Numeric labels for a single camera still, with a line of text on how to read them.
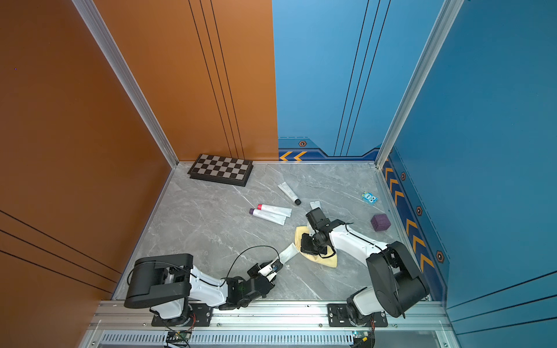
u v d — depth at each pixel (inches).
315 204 40.4
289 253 34.0
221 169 44.4
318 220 28.1
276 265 28.0
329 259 30.4
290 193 41.3
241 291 25.1
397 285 16.9
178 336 28.3
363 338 27.4
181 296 17.5
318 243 29.1
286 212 39.1
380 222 36.0
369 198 40.5
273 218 38.1
